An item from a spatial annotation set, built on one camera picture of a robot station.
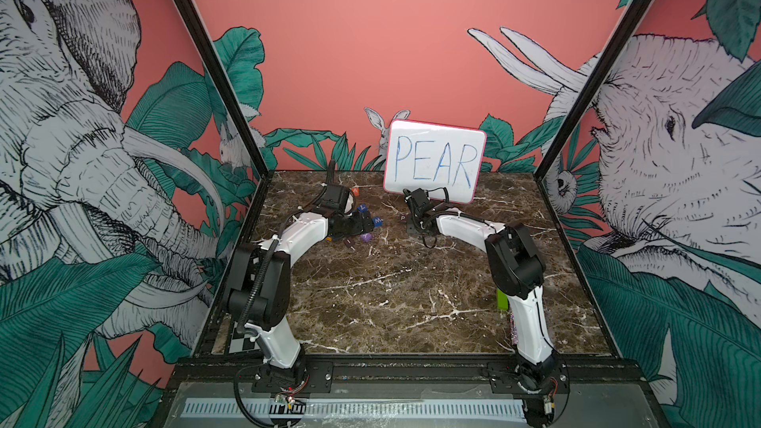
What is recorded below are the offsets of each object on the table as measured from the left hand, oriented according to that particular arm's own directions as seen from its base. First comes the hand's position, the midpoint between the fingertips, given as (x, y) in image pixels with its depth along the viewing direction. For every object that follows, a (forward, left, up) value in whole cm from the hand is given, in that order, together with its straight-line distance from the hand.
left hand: (365, 222), depth 93 cm
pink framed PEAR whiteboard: (+26, -25, +4) cm, 36 cm away
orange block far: (+22, +4, -10) cm, 24 cm away
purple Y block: (0, 0, -9) cm, 9 cm away
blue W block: (+7, -4, -9) cm, 12 cm away
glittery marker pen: (-36, -34, +7) cm, 51 cm away
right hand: (+5, -16, -7) cm, 18 cm away
